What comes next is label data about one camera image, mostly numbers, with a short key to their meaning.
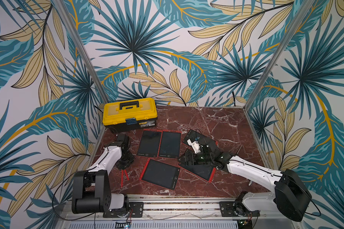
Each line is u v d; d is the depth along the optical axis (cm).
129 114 93
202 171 87
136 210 74
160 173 86
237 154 93
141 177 84
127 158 74
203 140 104
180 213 73
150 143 99
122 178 84
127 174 85
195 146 75
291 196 41
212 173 86
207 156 64
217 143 99
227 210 73
